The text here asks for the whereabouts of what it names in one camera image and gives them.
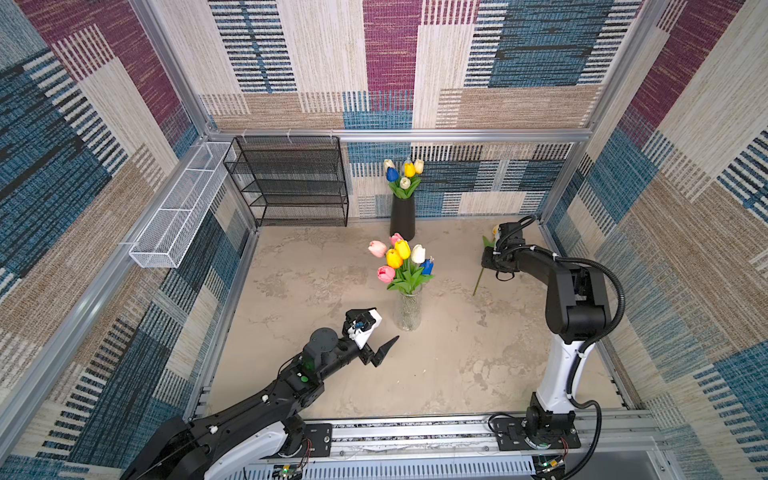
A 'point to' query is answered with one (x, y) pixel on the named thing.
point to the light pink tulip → (377, 248)
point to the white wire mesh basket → (165, 237)
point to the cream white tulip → (388, 164)
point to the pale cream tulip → (405, 183)
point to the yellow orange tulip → (393, 259)
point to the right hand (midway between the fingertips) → (489, 261)
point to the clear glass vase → (409, 311)
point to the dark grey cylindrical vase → (402, 217)
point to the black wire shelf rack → (291, 180)
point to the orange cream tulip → (419, 166)
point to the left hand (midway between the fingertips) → (384, 319)
